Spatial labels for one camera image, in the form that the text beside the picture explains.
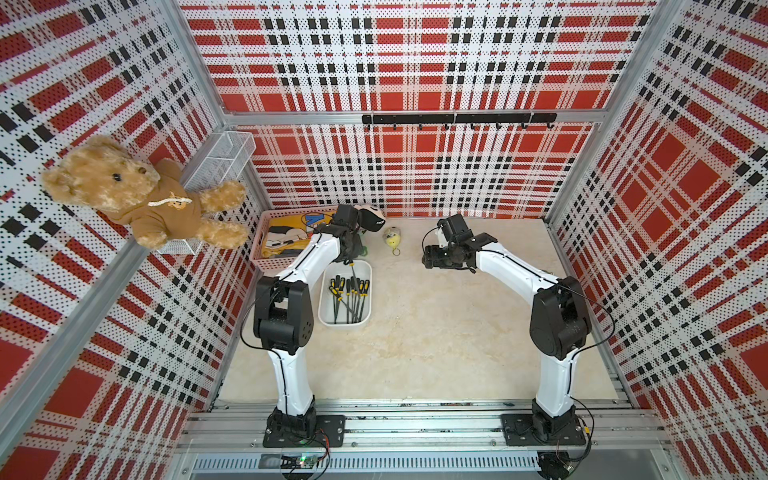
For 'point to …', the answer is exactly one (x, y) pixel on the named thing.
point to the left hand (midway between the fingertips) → (355, 250)
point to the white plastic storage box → (359, 269)
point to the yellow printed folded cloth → (288, 235)
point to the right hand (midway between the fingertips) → (436, 257)
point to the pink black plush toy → (369, 218)
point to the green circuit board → (303, 461)
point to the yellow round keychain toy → (392, 237)
